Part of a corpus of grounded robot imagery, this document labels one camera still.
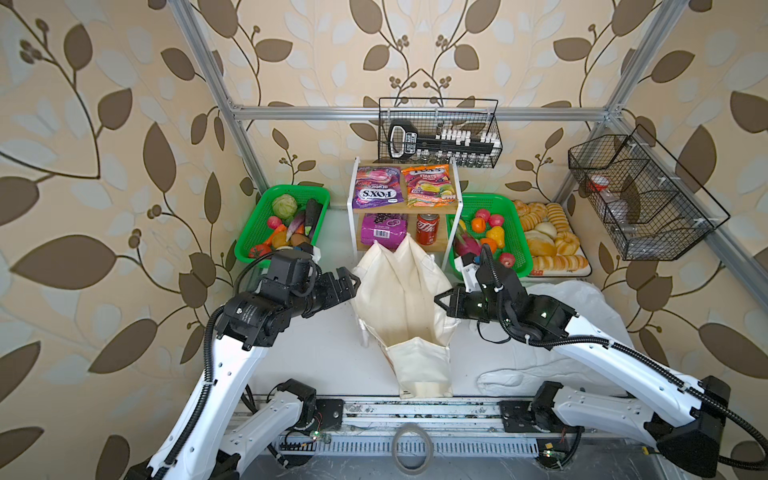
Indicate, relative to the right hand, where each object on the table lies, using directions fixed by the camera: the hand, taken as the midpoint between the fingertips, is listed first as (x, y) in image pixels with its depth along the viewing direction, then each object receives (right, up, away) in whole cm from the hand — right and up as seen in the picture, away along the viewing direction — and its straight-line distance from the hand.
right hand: (435, 302), depth 70 cm
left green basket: (-60, +18, +38) cm, 73 cm away
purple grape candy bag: (-11, +18, +15) cm, 26 cm away
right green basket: (+25, +22, +42) cm, 54 cm away
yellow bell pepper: (+27, +17, +35) cm, 47 cm away
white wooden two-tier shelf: (-8, +23, +5) cm, 25 cm away
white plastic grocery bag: (+22, -21, +12) cm, 32 cm away
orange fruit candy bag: (-1, +29, +7) cm, 30 cm away
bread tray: (+47, +12, +35) cm, 59 cm away
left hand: (-20, +5, -4) cm, 21 cm away
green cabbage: (-52, +27, +42) cm, 72 cm away
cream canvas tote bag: (-9, -5, +23) cm, 25 cm away
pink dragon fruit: (+14, +14, +29) cm, 35 cm away
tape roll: (-2, -33, +4) cm, 33 cm away
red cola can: (-1, +18, +13) cm, 22 cm away
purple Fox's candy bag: (-14, +29, +7) cm, 33 cm away
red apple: (+28, +8, +29) cm, 41 cm away
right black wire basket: (+54, +23, +2) cm, 58 cm away
